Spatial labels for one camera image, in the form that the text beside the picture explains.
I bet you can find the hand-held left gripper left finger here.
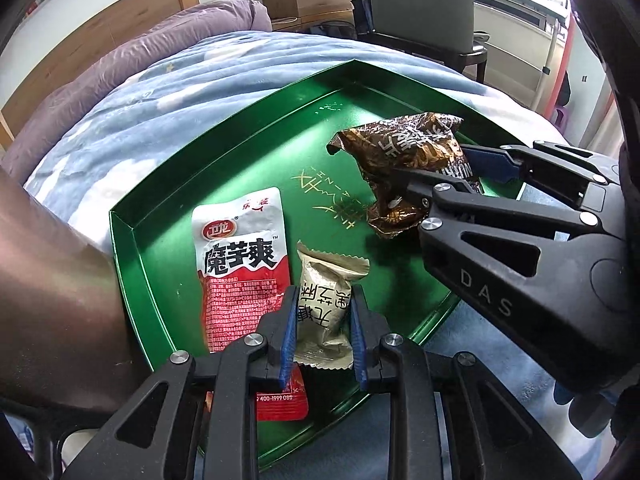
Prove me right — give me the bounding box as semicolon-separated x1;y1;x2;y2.
60;285;301;480

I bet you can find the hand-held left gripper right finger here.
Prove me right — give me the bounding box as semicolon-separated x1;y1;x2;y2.
348;284;586;480

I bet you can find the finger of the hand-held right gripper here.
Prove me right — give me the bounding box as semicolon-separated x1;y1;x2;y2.
460;141;626;228
392;167;626;366

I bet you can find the beige candy packet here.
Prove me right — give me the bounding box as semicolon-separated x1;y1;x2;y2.
292;241;371;372

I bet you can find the red and white snack packet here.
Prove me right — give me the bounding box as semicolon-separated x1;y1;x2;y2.
191;188;309;421

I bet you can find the brown snack packet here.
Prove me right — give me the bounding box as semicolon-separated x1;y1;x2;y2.
326;112;483;240

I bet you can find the green tray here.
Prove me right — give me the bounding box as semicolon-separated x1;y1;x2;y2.
109;59;528;471

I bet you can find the person's right hand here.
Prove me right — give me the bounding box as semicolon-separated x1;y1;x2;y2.
554;377;621;436

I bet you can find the white desk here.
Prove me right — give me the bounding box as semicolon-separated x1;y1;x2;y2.
472;0;571;111

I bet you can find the black chair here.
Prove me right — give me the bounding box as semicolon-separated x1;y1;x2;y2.
350;0;488;83

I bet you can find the black bag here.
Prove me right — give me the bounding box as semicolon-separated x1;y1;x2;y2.
352;0;375;36

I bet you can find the blue cloud-print blanket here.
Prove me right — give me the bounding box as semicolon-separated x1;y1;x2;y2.
22;30;640;480

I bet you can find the purple duvet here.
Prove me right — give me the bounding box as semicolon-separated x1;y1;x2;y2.
0;0;273;181

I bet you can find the wooden headboard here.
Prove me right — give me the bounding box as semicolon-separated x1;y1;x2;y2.
0;0;201;146

